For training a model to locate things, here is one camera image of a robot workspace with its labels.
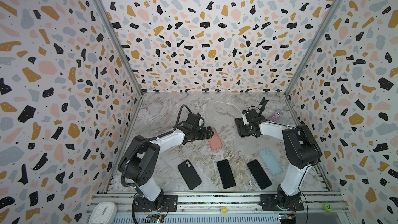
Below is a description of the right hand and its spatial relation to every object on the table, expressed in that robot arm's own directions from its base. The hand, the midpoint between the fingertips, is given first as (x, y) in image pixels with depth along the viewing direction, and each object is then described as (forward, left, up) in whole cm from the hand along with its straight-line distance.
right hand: (241, 125), depth 100 cm
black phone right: (-29, -6, -2) cm, 30 cm away
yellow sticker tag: (-46, +13, 0) cm, 48 cm away
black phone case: (-30, +31, -3) cm, 43 cm away
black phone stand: (+5, -11, +17) cm, 21 cm away
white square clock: (-48, +67, +3) cm, 82 cm away
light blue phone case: (-22, -15, -3) cm, 27 cm away
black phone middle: (-30, +11, -2) cm, 32 cm away
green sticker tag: (-44, -35, 0) cm, 56 cm away
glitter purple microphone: (+8, -24, -1) cm, 26 cm away
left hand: (-9, +21, +7) cm, 23 cm away
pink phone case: (-11, +17, -2) cm, 20 cm away
